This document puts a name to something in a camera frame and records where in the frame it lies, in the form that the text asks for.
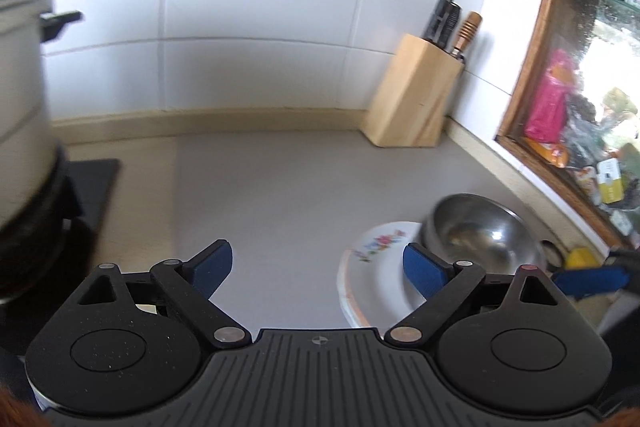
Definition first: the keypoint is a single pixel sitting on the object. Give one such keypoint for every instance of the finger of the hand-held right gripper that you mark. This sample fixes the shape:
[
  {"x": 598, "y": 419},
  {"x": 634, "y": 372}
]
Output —
[{"x": 590, "y": 281}]

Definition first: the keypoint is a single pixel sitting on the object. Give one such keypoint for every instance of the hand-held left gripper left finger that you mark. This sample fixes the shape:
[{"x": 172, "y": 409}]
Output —
[{"x": 212, "y": 267}]

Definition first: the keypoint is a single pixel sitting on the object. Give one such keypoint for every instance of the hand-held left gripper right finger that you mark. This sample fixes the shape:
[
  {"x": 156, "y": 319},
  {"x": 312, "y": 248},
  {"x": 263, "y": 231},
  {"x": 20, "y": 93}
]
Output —
[{"x": 425, "y": 269}]

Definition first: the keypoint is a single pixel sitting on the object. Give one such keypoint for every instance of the white floral plate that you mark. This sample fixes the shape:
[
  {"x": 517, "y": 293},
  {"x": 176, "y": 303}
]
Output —
[
  {"x": 347, "y": 307},
  {"x": 380, "y": 267}
]

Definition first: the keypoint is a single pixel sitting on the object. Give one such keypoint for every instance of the stainless steel bowl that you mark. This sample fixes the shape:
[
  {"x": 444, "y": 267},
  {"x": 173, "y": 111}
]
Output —
[{"x": 480, "y": 232}]

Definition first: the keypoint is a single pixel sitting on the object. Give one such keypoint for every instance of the person's right forearm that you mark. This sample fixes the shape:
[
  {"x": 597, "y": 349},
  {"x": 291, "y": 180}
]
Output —
[{"x": 625, "y": 417}]

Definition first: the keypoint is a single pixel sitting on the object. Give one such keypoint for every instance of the yellow object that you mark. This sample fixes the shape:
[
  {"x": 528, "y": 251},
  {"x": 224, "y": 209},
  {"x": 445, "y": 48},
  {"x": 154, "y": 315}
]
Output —
[{"x": 580, "y": 258}]

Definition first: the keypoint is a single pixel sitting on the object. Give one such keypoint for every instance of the yellow green small box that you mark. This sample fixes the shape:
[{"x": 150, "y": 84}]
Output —
[{"x": 611, "y": 182}]

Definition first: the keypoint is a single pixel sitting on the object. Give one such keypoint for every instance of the black gas stove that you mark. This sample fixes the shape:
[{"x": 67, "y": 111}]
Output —
[{"x": 90, "y": 187}]

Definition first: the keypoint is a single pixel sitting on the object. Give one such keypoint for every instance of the wooden knife block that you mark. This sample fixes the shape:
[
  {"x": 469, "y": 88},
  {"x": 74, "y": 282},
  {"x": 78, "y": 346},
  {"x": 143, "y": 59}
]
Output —
[{"x": 410, "y": 102}]

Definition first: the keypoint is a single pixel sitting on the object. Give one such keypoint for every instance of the pink plastic bag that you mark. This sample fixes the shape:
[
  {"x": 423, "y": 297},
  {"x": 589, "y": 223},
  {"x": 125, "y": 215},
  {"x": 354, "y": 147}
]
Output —
[{"x": 550, "y": 102}]

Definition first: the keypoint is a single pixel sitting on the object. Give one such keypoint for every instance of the silver pressure cooker pot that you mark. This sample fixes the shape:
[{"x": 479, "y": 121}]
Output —
[{"x": 20, "y": 107}]

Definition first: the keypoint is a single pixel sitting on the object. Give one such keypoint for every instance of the wooden window frame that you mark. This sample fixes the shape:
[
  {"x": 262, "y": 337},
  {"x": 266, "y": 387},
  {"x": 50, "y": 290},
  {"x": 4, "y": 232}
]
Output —
[{"x": 530, "y": 72}]

